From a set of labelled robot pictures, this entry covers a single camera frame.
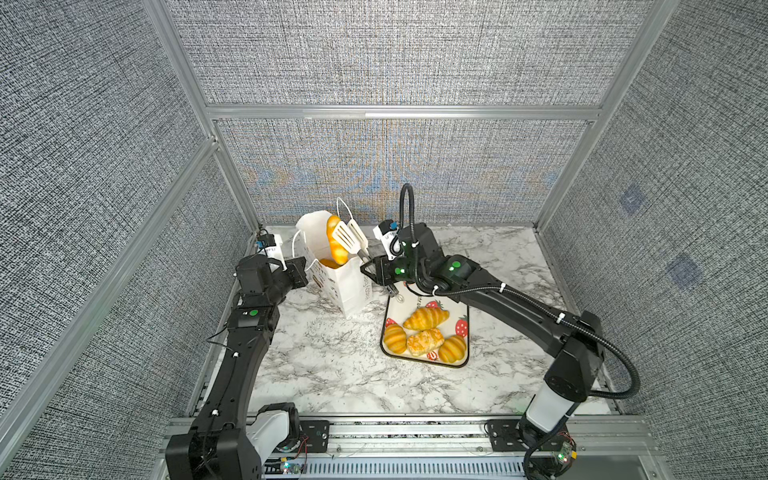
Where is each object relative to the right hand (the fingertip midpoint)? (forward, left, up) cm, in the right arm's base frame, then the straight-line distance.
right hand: (364, 265), depth 75 cm
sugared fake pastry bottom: (-10, -16, -23) cm, 30 cm away
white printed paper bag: (+1, +6, -11) cm, 12 cm away
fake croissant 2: (-9, -8, -22) cm, 25 cm away
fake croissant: (-2, -17, -23) cm, 29 cm away
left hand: (+4, +16, -2) cm, 16 cm away
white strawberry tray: (-3, -27, -26) cm, 38 cm away
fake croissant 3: (-12, -24, -23) cm, 35 cm away
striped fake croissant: (+3, +6, +2) cm, 7 cm away
